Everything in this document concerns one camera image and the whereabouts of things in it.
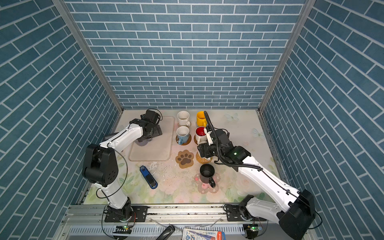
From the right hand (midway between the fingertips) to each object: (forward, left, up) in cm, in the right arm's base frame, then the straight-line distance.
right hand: (202, 143), depth 77 cm
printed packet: (-37, -2, -20) cm, 42 cm away
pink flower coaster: (-16, -2, -21) cm, 26 cm away
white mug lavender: (+9, +40, -18) cm, 45 cm away
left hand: (+11, +32, -10) cm, 35 cm away
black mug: (-9, -3, -17) cm, 20 cm away
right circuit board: (-32, -28, -22) cm, 48 cm away
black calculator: (+10, +67, -17) cm, 70 cm away
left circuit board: (-38, +35, -23) cm, 57 cm away
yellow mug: (+27, +3, -12) cm, 29 cm away
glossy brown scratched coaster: (+10, +12, -18) cm, 24 cm away
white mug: (+30, +16, -14) cm, 37 cm away
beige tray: (+7, +28, -20) cm, 35 cm away
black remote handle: (-38, +13, -16) cm, 43 cm away
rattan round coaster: (+1, 0, -21) cm, 21 cm away
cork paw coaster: (0, +11, -21) cm, 23 cm away
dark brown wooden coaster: (+15, +6, -19) cm, 25 cm away
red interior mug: (+17, +2, -17) cm, 24 cm away
